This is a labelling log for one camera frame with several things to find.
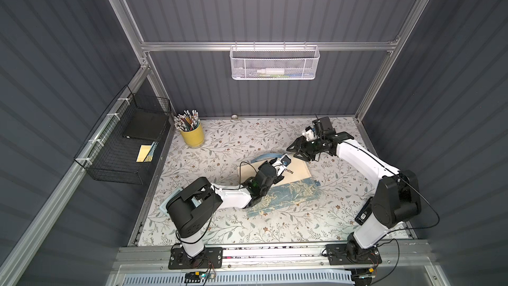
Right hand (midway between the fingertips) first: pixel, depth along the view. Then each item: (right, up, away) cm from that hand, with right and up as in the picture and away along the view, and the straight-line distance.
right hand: (289, 152), depth 84 cm
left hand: (-5, -3, +2) cm, 6 cm away
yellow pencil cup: (-46, +6, +15) cm, 49 cm away
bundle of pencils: (-49, +15, +15) cm, 53 cm away
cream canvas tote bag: (+5, -9, +11) cm, 15 cm away
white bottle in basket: (-7, +38, +9) cm, 40 cm away
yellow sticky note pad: (-57, +1, -10) cm, 58 cm away
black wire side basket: (-68, +3, -5) cm, 68 cm away
